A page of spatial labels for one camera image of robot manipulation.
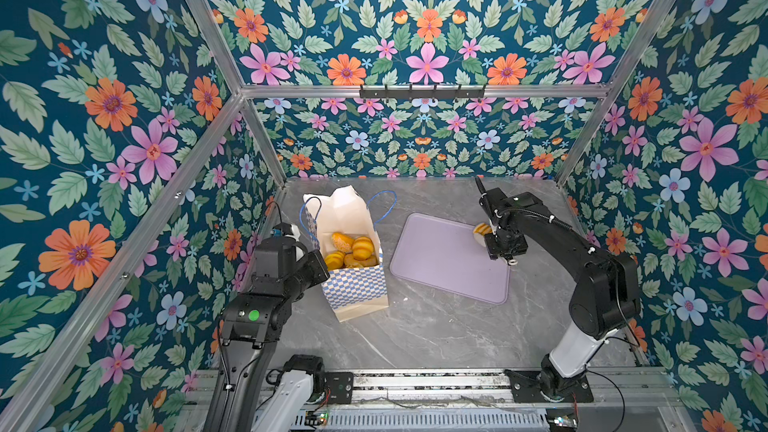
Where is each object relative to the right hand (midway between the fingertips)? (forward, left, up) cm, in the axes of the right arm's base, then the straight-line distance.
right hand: (501, 252), depth 86 cm
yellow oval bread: (-1, +50, -3) cm, 50 cm away
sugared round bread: (+6, +48, -3) cm, 49 cm away
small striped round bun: (+3, +41, -2) cm, 42 cm away
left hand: (-10, +45, +17) cm, 50 cm away
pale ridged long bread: (+13, +3, -7) cm, 15 cm away
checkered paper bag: (-14, +40, +7) cm, 43 cm away
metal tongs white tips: (-7, +1, +7) cm, 10 cm away
